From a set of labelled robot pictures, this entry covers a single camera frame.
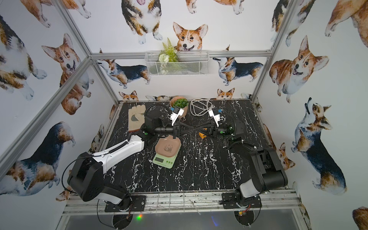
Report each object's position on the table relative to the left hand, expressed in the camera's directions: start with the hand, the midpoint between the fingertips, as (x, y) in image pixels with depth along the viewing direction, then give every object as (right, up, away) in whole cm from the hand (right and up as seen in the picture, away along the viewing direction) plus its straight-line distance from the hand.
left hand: (194, 129), depth 70 cm
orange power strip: (+6, -7, +26) cm, 28 cm away
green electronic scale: (-17, -21, +16) cm, 31 cm away
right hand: (+1, -1, +1) cm, 1 cm away
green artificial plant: (-9, +15, +30) cm, 35 cm away
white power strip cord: (+4, +13, +44) cm, 46 cm away
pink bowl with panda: (-17, -13, +21) cm, 30 cm away
